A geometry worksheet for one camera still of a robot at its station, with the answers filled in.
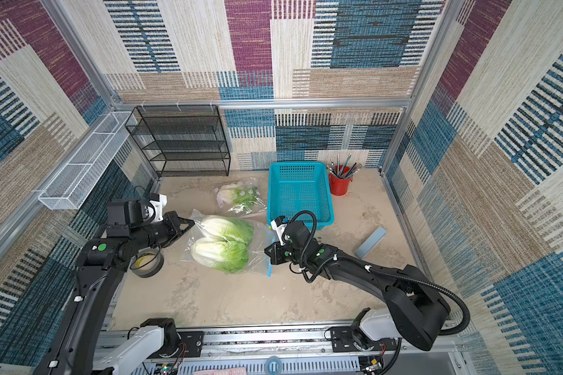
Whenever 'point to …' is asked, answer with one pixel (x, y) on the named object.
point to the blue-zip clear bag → (257, 265)
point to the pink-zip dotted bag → (259, 182)
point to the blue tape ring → (274, 366)
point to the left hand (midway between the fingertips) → (195, 221)
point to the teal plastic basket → (294, 187)
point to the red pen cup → (339, 187)
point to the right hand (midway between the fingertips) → (269, 253)
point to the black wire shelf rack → (182, 141)
